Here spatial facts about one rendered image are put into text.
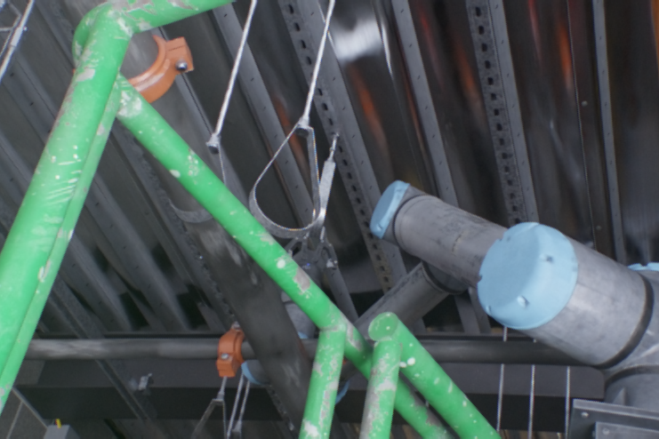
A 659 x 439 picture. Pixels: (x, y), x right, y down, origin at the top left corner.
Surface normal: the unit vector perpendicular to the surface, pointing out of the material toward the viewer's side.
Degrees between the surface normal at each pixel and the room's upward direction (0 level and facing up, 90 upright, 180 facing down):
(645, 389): 70
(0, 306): 90
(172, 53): 90
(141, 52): 116
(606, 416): 180
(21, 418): 90
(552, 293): 137
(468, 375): 90
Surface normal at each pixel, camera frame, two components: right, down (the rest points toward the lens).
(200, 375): -0.24, -0.61
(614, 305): 0.39, -0.06
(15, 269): 0.25, -0.54
